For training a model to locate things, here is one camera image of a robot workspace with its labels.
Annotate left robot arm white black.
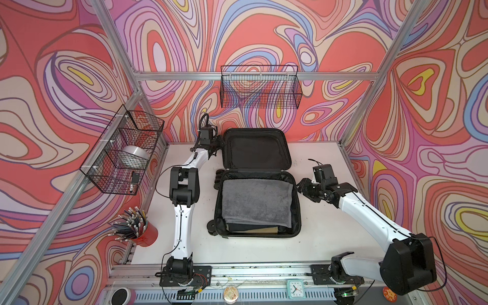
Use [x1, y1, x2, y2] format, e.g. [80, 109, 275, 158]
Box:
[161, 113, 221, 286]

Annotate red pen cup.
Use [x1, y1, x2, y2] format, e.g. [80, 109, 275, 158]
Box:
[109, 207, 158, 247]

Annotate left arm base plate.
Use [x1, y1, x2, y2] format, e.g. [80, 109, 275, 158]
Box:
[159, 266, 212, 288]

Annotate black wire basket back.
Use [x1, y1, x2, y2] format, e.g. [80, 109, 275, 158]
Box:
[220, 64, 302, 109]

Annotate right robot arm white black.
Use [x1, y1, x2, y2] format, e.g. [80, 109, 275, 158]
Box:
[297, 163, 440, 296]

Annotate round orange sticker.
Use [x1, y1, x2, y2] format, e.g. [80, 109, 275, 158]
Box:
[383, 287, 398, 302]

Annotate black round speaker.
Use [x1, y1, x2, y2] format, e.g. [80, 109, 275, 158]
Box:
[109, 287, 136, 305]

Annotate black wire basket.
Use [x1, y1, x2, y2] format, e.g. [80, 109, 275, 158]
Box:
[80, 105, 165, 196]
[220, 64, 302, 109]

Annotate black wire basket left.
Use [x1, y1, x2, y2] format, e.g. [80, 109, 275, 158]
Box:
[80, 105, 165, 196]

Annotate black suitcase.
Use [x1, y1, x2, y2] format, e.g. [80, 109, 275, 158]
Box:
[207, 128, 302, 238]

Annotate black t-shirt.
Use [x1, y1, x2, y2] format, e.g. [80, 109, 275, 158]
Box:
[227, 224, 278, 234]

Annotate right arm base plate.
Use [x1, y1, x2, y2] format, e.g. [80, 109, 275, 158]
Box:
[310, 263, 365, 286]

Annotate small black device in basket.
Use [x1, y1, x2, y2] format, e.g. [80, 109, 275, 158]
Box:
[130, 171, 141, 188]

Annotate khaki shorts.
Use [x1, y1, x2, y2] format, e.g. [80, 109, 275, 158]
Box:
[245, 227, 278, 235]

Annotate small teal clock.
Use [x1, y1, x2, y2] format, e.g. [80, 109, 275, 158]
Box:
[287, 280, 306, 299]

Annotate grey towel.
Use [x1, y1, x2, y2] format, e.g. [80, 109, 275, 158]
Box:
[221, 179, 293, 228]

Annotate round beige badge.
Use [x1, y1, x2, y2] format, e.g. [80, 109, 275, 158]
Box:
[222, 285, 239, 304]

